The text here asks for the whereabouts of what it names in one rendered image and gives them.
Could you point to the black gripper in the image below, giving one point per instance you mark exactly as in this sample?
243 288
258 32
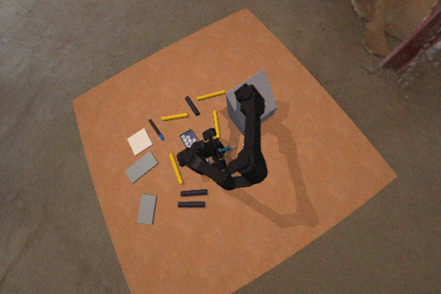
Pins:
214 144

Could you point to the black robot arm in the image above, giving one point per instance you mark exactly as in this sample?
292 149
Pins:
250 162

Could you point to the letter keyboard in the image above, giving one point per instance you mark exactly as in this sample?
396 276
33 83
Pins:
187 138

